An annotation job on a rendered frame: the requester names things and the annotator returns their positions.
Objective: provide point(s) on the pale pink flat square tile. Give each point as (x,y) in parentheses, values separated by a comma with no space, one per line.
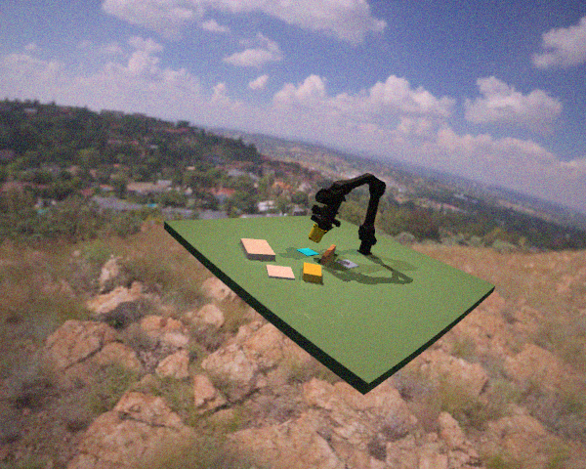
(279,272)

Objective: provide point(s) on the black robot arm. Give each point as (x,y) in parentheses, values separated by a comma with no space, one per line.
(335,194)

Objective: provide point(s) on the yellow cup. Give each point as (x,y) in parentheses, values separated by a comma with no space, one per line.
(316,234)

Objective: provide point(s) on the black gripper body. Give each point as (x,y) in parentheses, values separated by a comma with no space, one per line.
(328,217)

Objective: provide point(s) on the wooden plank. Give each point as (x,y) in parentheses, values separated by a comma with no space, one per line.
(328,254)

